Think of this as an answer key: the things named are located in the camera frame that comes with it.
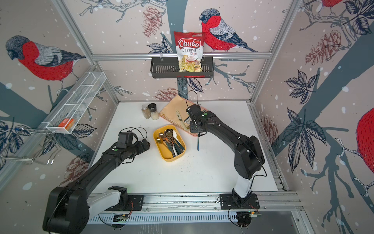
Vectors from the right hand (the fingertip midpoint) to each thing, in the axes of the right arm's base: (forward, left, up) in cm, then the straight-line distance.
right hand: (195, 127), depth 88 cm
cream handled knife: (+13, +10, -13) cm, 21 cm away
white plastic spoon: (0, +14, -11) cm, 18 cm away
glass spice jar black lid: (+16, +31, -9) cm, 36 cm away
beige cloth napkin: (+23, +22, -13) cm, 34 cm away
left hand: (-10, +29, -5) cm, 31 cm away
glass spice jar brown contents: (+16, +36, -4) cm, 40 cm away
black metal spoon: (+1, +18, -10) cm, 21 cm away
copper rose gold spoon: (0, +22, -11) cm, 25 cm away
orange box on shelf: (-14, +59, +20) cm, 64 cm away
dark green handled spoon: (-5, +11, -12) cm, 17 cm away
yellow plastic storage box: (-10, +20, -13) cm, 26 cm away
